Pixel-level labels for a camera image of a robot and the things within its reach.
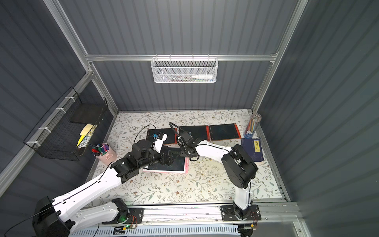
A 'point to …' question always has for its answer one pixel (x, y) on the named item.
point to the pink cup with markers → (103, 153)
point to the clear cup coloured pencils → (252, 124)
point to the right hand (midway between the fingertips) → (185, 152)
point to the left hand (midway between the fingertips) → (174, 152)
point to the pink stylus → (187, 165)
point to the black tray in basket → (87, 113)
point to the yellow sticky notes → (84, 132)
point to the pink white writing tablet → (181, 165)
